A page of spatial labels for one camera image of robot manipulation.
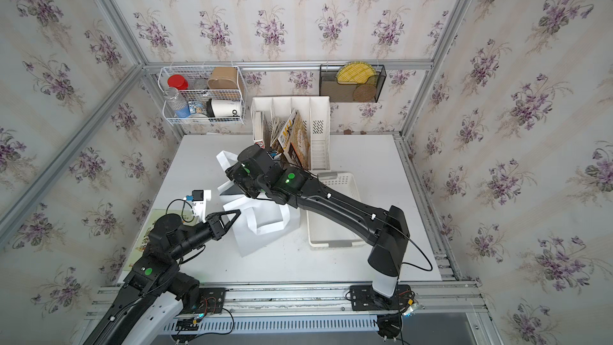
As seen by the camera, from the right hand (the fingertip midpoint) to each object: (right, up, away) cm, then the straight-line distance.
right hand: (228, 175), depth 67 cm
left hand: (+4, -12, +1) cm, 13 cm away
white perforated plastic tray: (+29, -24, +22) cm, 44 cm away
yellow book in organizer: (+14, +14, +23) cm, 30 cm away
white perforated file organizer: (+26, +24, +36) cm, 51 cm away
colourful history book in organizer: (+19, +12, +43) cm, 48 cm away
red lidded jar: (-27, +35, +24) cm, 50 cm away
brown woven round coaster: (+47, +32, +31) cm, 64 cm away
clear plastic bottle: (-28, +25, +23) cm, 44 cm away
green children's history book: (-38, -29, +16) cm, 50 cm away
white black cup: (-11, +25, +26) cm, 37 cm away
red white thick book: (+3, +17, +28) cm, 33 cm away
